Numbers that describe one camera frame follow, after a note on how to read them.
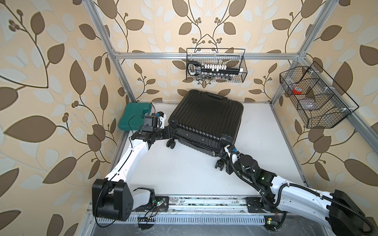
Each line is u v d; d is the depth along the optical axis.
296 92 0.82
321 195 0.45
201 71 0.86
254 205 0.73
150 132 0.63
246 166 0.60
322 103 0.72
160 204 0.74
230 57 0.91
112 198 0.40
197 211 0.73
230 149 0.68
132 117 0.71
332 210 0.43
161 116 0.75
